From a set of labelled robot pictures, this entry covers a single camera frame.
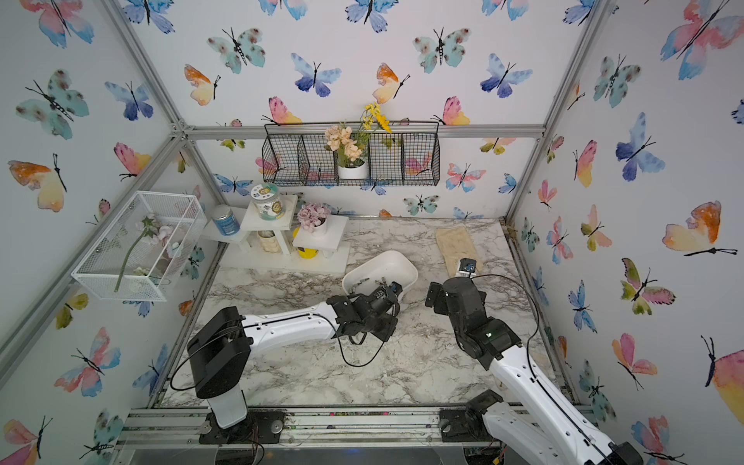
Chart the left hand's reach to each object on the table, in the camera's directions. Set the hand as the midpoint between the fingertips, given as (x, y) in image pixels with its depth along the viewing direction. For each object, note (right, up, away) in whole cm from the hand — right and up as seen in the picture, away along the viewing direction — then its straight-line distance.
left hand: (397, 324), depth 83 cm
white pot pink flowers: (-25, +30, +3) cm, 39 cm away
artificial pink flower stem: (-63, +26, -8) cm, 68 cm away
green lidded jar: (-37, +35, +1) cm, 51 cm away
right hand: (+14, +12, -7) cm, 20 cm away
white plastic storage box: (-5, +13, +21) cm, 25 cm away
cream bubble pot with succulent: (-44, +24, +20) cm, 54 cm away
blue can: (-52, +30, +6) cm, 61 cm away
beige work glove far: (+25, +23, +29) cm, 45 cm away
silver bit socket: (-14, +7, +15) cm, 22 cm away
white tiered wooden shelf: (-40, +23, +20) cm, 50 cm away
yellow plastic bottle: (-30, +20, +21) cm, 42 cm away
